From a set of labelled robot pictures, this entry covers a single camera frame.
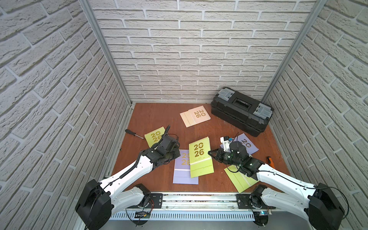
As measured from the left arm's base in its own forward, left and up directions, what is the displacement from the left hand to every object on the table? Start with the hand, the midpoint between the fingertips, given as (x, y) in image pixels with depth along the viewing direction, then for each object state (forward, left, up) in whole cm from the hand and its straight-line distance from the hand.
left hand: (181, 149), depth 82 cm
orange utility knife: (-5, -55, -7) cm, 55 cm away
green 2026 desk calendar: (-7, -11, -2) cm, 13 cm away
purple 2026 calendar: (+6, -46, -9) cm, 47 cm away
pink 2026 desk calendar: (+33, -10, -9) cm, 36 cm away
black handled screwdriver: (+18, +35, -11) cm, 41 cm away
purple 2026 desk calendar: (-9, 0, -9) cm, 13 cm away
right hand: (-3, -16, +2) cm, 16 cm away
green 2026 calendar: (-15, -35, -10) cm, 39 cm away
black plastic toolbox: (+21, -43, +7) cm, 49 cm away
